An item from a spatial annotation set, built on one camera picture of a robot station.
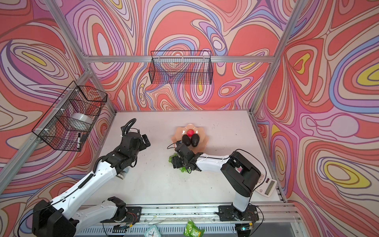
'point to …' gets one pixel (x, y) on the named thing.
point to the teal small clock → (152, 232)
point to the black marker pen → (79, 140)
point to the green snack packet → (191, 230)
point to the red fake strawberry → (190, 132)
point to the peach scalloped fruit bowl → (180, 131)
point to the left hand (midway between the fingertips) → (142, 138)
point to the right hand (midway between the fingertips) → (178, 163)
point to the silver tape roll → (80, 121)
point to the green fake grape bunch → (183, 169)
